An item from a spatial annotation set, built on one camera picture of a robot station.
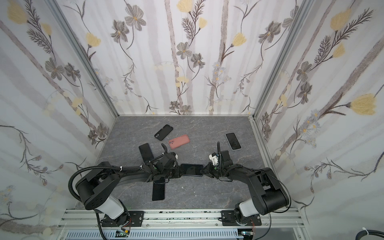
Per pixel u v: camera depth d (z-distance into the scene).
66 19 0.73
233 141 1.08
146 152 0.99
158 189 0.84
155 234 0.70
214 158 0.86
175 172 0.80
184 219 0.75
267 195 0.44
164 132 1.11
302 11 0.70
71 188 0.45
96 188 0.45
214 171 0.79
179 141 1.04
